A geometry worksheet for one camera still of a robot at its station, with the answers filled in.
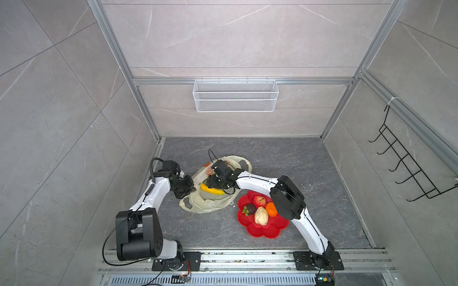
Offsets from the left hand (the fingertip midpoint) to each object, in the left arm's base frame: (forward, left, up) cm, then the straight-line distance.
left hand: (195, 184), depth 87 cm
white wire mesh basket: (+46, -22, +21) cm, 55 cm away
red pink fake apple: (-9, -32, -3) cm, 33 cm away
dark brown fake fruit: (-13, -26, -3) cm, 29 cm away
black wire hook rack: (-19, -85, +25) cm, 90 cm away
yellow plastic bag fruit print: (-8, -4, -4) cm, 10 cm away
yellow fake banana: (-1, -9, -5) cm, 10 cm away
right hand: (+5, -7, -7) cm, 11 cm away
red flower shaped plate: (-20, -37, -7) cm, 43 cm away
